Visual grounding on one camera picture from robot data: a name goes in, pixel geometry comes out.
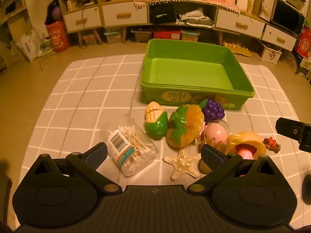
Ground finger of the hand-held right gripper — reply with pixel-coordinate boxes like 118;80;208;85
275;118;311;153

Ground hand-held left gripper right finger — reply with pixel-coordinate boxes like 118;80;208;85
187;144;275;197

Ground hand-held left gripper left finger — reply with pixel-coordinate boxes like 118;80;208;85
34;143;123;196

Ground pink capsule ball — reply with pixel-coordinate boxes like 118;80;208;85
203;120;230;148

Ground small brown red figurine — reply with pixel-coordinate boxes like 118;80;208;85
263;137;281;154

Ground beige starfish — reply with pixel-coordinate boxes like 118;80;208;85
163;149;202;181

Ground pink toy gourd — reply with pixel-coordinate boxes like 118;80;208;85
234;144;257;161

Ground clear cotton swab jar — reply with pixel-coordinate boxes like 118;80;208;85
100;116;159;176

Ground orange plastic bowl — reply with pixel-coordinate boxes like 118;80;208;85
165;104;205;148

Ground purple toy grapes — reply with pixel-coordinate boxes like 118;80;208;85
198;99;225;123

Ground toy corn cob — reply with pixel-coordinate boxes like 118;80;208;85
144;101;169;141

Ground green plastic bin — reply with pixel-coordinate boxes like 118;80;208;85
140;38;255;111

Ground grey checked tablecloth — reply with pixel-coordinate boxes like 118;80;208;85
15;53;311;231

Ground white cutout crate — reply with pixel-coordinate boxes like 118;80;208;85
259;41;282;65

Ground red gift box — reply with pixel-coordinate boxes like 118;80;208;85
295;25;311;59

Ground cardboard egg tray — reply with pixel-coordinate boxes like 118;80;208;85
223;40;252;57

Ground black microwave oven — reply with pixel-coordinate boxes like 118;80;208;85
270;0;305;36

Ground small clear storage box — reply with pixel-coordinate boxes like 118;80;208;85
81;33;98;46

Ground clear box teal lid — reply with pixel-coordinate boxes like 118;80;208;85
104;29;123;44

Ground white paper bag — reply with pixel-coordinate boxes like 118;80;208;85
259;0;276;21

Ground storage box black lid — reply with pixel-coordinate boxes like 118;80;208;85
131;28;153;43

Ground white plastic bag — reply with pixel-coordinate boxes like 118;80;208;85
19;28;45;62

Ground red shoe box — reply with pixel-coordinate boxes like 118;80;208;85
153;29;181;40

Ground stack of papers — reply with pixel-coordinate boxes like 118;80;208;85
176;8;215;28

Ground purple ball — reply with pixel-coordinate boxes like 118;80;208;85
52;6;63;21

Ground black hanging cloth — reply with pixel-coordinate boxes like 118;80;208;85
44;0;62;25

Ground black box device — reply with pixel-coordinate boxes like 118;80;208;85
149;3;176;25

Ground wooden shelf unit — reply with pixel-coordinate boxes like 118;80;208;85
0;0;32;61

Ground white drawer wooden handle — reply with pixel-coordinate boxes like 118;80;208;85
216;9;265;37
102;2;148;27
262;25;298;51
64;6;102;32

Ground thin dark cable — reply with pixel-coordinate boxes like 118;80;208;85
80;3;88;28

